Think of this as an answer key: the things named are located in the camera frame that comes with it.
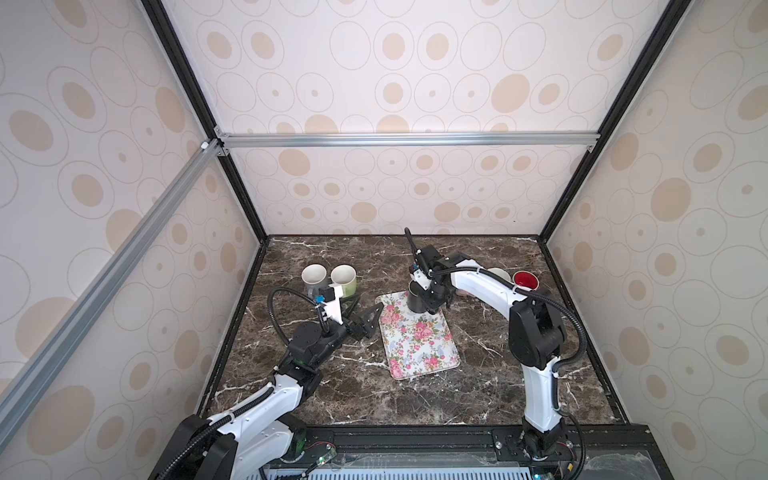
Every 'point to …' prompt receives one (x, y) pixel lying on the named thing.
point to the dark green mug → (500, 273)
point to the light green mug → (345, 275)
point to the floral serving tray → (415, 343)
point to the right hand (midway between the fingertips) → (432, 300)
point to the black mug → (414, 299)
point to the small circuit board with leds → (331, 454)
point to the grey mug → (313, 276)
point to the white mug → (526, 280)
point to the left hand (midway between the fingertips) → (379, 301)
